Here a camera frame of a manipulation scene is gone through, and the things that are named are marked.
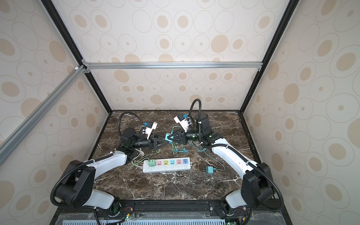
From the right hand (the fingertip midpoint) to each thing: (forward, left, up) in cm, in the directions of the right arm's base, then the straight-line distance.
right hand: (175, 135), depth 73 cm
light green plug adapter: (-7, +15, -18) cm, 25 cm away
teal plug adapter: (-3, +4, +2) cm, 5 cm away
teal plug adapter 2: (-8, -20, -24) cm, 32 cm away
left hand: (-4, +3, -1) cm, 5 cm away
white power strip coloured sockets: (-6, +6, -24) cm, 25 cm away
